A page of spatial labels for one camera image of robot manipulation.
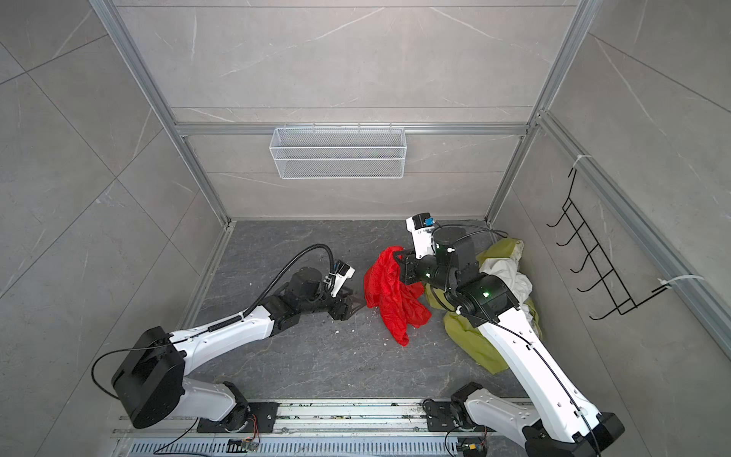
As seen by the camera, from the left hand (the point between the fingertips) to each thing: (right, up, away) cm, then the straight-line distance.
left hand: (361, 292), depth 80 cm
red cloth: (+11, -3, -4) cm, 12 cm away
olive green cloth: (+31, -13, +2) cm, 34 cm away
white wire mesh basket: (-9, +47, +21) cm, 52 cm away
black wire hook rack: (+56, +2, -21) cm, 60 cm away
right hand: (+9, +12, -13) cm, 20 cm away
